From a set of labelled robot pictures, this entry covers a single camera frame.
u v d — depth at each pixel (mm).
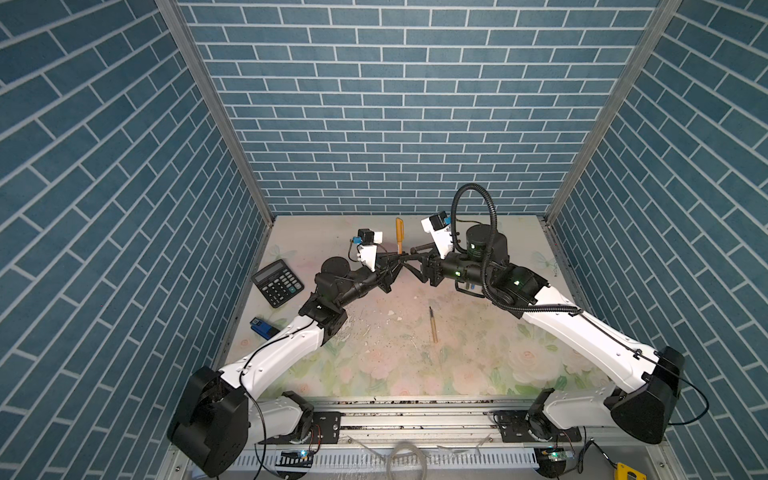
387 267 651
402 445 725
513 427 734
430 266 587
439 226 578
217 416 393
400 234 679
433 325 912
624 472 675
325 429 726
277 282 990
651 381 395
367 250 629
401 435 735
